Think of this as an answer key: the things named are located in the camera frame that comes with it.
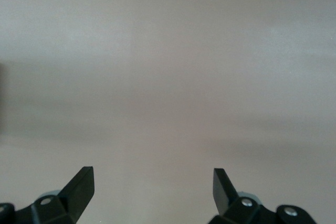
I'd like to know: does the black rectangular plastic box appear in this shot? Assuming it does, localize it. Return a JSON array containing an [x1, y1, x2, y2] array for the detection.
[[0, 60, 5, 133]]

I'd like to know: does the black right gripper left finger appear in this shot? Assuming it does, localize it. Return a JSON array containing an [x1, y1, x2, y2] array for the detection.
[[0, 166, 95, 224]]

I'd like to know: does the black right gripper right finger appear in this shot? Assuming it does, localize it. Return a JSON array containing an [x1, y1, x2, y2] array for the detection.
[[208, 167, 317, 224]]

